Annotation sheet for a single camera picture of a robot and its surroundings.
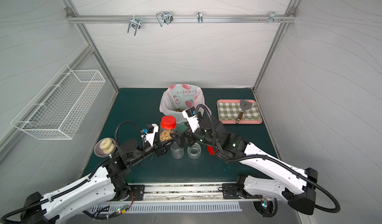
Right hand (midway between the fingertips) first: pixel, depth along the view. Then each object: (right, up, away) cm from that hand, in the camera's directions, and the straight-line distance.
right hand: (178, 127), depth 63 cm
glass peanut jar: (+7, -19, +25) cm, 32 cm away
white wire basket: (-57, +7, +5) cm, 57 cm away
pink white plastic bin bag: (-4, +14, +30) cm, 33 cm away
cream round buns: (-43, -13, +20) cm, 50 cm away
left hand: (-5, -6, +7) cm, 10 cm away
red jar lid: (+17, -19, +25) cm, 36 cm away
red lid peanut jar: (-5, +1, 0) cm, 5 cm away
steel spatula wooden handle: (+44, +8, +45) cm, 63 cm away
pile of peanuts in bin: (-3, +6, +35) cm, 36 cm away
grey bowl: (-48, -18, +21) cm, 55 cm away
